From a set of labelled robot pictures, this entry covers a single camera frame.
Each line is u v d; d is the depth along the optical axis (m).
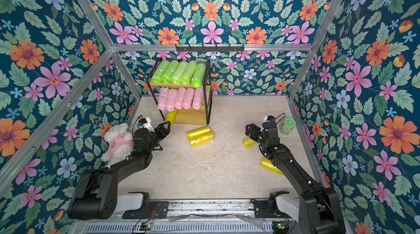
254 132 0.75
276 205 0.63
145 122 0.79
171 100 0.90
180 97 0.91
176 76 0.77
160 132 0.78
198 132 0.98
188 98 0.91
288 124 0.93
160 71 0.78
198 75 0.77
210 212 0.73
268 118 0.78
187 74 0.77
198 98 0.90
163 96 0.91
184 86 0.78
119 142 0.86
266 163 0.85
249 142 0.93
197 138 0.93
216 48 0.93
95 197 0.42
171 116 1.03
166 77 0.77
